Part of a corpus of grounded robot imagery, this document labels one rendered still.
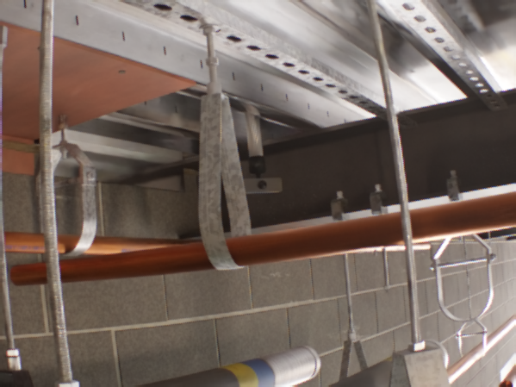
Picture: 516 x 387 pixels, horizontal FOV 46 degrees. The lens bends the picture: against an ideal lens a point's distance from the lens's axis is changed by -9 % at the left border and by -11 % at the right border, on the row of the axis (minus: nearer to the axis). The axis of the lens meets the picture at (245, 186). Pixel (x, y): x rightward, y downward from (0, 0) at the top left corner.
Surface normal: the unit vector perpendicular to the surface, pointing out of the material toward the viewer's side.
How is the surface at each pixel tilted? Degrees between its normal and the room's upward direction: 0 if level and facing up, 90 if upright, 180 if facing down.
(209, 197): 74
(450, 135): 90
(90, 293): 90
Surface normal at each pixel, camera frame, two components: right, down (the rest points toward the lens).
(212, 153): -0.31, -0.39
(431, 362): -0.02, -0.66
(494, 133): -0.53, -0.08
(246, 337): 0.84, -0.16
